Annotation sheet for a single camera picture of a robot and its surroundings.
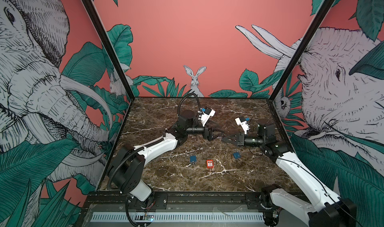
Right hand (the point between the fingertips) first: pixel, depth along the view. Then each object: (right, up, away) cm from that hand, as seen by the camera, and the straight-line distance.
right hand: (225, 139), depth 69 cm
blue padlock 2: (+11, -14, +21) cm, 28 cm away
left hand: (-1, +5, +2) cm, 6 cm away
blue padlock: (-16, -15, +19) cm, 29 cm away
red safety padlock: (-6, -17, +17) cm, 25 cm away
